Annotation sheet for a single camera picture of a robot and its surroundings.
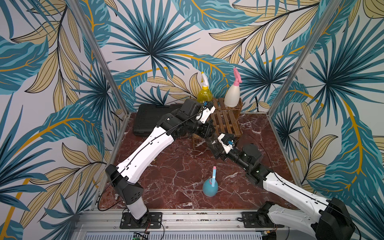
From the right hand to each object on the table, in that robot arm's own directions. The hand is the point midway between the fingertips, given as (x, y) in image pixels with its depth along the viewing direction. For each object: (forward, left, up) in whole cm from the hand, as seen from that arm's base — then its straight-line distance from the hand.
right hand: (207, 144), depth 70 cm
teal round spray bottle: (-16, -1, -11) cm, 19 cm away
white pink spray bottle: (+26, -16, +6) cm, 31 cm away
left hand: (+3, -2, +6) cm, 7 cm away
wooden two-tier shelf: (+26, -16, -12) cm, 32 cm away
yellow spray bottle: (+25, -1, +9) cm, 27 cm away
